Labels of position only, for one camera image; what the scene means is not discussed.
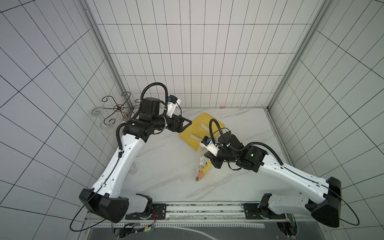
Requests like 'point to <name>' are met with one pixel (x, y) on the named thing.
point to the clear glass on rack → (95, 111)
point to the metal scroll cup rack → (119, 107)
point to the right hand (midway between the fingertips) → (205, 149)
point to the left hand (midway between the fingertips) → (184, 124)
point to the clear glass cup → (133, 170)
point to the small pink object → (223, 107)
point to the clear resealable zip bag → (205, 164)
